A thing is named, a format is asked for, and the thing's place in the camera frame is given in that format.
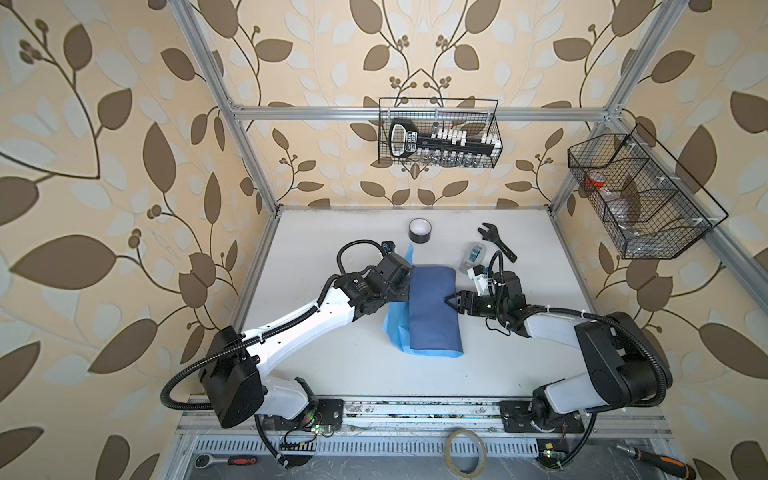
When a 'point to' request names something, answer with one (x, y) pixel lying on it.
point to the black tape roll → (419, 230)
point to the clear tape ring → (450, 463)
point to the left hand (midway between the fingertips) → (406, 282)
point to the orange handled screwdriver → (662, 463)
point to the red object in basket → (596, 180)
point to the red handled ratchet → (204, 460)
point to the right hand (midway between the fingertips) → (453, 304)
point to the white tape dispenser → (473, 254)
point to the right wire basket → (643, 200)
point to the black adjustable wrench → (491, 233)
